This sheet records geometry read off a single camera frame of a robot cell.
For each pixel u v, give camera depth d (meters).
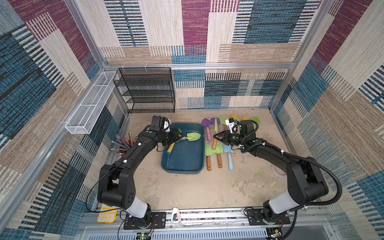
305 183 0.45
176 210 0.75
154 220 0.73
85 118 0.71
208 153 0.95
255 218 0.73
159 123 0.69
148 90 1.10
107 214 0.75
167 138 0.74
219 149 0.97
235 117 1.15
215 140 0.83
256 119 1.14
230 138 0.77
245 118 1.15
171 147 0.97
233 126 0.81
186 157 1.07
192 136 1.05
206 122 1.14
